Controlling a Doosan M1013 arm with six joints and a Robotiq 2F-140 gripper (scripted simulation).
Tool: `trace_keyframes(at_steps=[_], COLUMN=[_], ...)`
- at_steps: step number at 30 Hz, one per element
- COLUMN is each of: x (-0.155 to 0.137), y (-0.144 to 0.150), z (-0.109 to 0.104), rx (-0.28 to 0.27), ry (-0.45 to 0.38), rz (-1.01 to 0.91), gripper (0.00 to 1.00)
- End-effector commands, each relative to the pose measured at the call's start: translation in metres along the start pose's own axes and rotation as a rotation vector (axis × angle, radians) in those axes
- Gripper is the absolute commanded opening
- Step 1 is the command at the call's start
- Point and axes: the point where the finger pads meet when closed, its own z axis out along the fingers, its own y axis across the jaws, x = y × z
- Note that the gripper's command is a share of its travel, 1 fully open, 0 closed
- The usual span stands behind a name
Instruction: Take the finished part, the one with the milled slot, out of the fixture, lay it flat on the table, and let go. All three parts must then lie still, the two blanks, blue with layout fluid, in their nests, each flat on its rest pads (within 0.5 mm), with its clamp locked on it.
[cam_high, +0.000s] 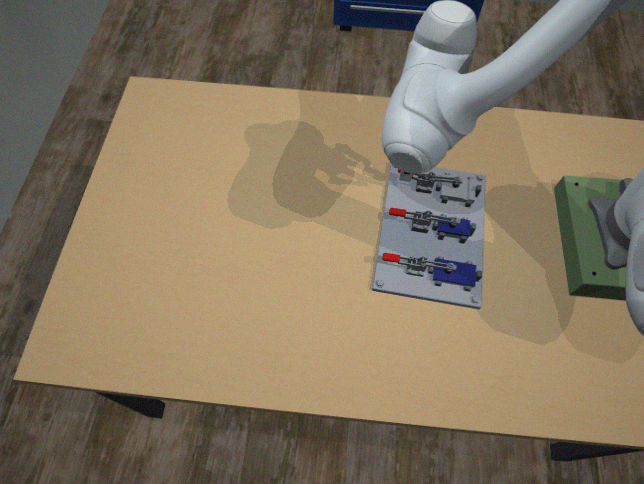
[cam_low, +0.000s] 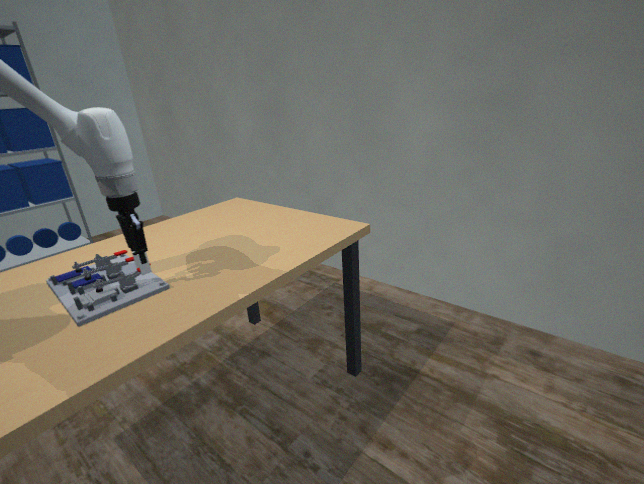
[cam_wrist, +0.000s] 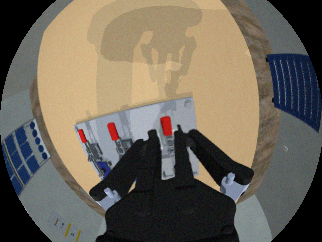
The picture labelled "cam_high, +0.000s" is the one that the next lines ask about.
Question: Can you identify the toggle clamp with red handle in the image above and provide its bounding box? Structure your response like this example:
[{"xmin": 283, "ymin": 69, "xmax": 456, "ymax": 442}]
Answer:
[
  {"xmin": 382, "ymin": 253, "xmax": 456, "ymax": 277},
  {"xmin": 411, "ymin": 172, "xmax": 462, "ymax": 194},
  {"xmin": 389, "ymin": 208, "xmax": 460, "ymax": 233}
]

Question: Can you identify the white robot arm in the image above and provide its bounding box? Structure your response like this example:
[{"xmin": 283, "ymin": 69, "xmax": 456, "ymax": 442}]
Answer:
[{"xmin": 382, "ymin": 0, "xmax": 644, "ymax": 335}]

